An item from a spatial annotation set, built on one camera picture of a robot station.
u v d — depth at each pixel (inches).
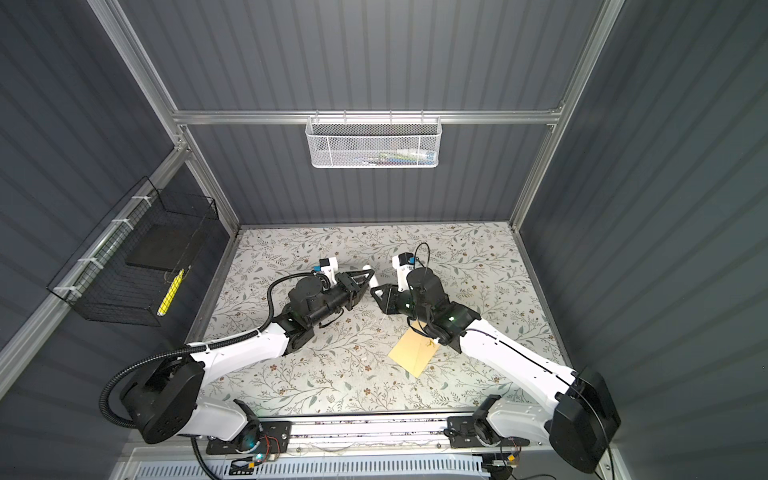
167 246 30.3
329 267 29.8
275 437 28.6
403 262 26.8
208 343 19.6
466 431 29.2
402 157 36.2
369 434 29.7
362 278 30.4
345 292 27.9
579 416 15.6
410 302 25.3
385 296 29.6
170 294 27.0
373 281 29.8
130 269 28.3
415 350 35.0
